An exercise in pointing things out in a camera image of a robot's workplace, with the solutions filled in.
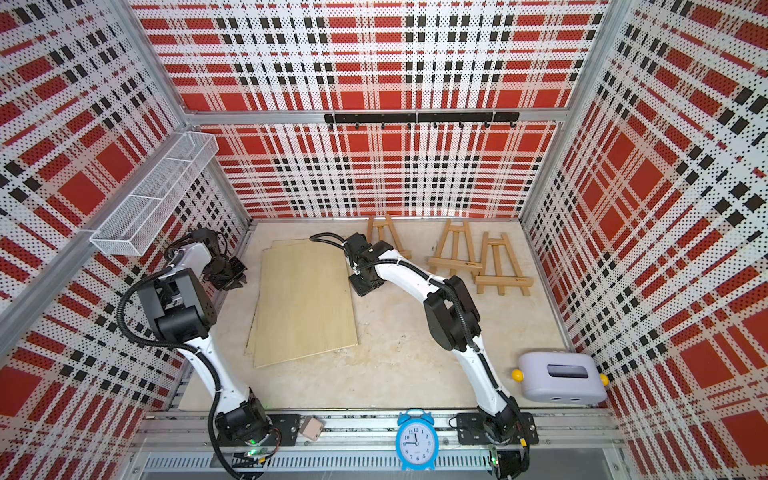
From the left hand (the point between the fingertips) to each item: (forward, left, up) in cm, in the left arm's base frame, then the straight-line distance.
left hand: (251, 278), depth 99 cm
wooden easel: (+5, -69, 0) cm, 69 cm away
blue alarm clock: (-46, -54, -2) cm, 71 cm away
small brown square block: (-43, -28, -2) cm, 51 cm away
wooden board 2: (-22, -7, -3) cm, 23 cm away
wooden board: (-6, -17, -7) cm, 19 cm away
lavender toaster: (-33, -91, +3) cm, 97 cm away
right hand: (-5, -40, +2) cm, 41 cm away
